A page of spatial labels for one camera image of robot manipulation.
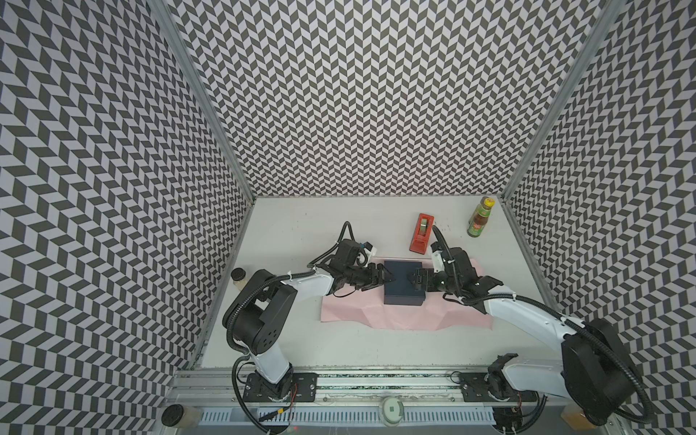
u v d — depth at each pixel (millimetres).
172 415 598
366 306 876
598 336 426
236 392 667
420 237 989
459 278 652
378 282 767
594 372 405
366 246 861
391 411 608
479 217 970
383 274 804
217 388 738
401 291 868
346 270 724
